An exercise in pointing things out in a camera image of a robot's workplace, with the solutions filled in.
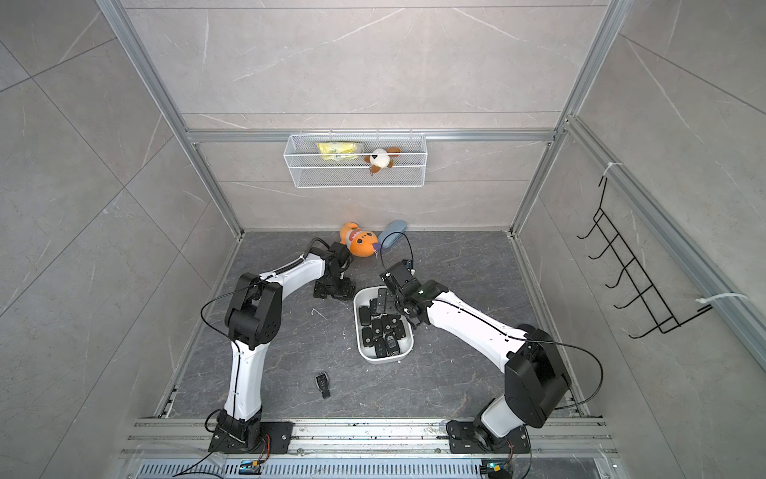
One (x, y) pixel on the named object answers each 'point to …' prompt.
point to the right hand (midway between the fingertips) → (396, 301)
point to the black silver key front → (322, 383)
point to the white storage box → (383, 332)
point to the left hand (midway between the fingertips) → (345, 292)
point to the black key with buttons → (392, 344)
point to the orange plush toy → (361, 242)
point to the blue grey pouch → (392, 233)
